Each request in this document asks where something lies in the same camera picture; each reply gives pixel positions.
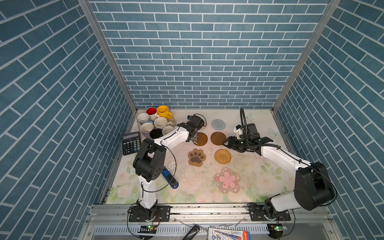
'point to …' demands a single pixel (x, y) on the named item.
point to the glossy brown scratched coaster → (202, 139)
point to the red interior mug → (152, 112)
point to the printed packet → (221, 234)
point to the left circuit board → (147, 229)
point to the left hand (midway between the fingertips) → (189, 134)
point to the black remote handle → (192, 232)
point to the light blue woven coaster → (218, 124)
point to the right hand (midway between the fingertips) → (225, 143)
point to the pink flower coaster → (228, 180)
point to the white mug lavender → (146, 128)
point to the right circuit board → (276, 228)
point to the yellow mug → (162, 111)
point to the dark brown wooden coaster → (217, 138)
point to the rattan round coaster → (222, 156)
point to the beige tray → (142, 117)
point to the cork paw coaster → (196, 157)
